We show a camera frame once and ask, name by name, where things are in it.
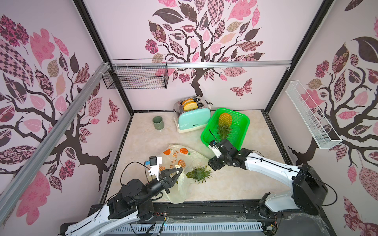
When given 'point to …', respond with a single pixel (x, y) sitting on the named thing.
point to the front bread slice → (190, 105)
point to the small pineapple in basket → (225, 122)
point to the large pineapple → (199, 174)
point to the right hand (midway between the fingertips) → (214, 161)
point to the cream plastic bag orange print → (176, 156)
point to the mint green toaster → (194, 119)
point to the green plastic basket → (239, 125)
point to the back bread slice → (187, 101)
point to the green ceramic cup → (158, 123)
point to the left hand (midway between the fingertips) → (182, 174)
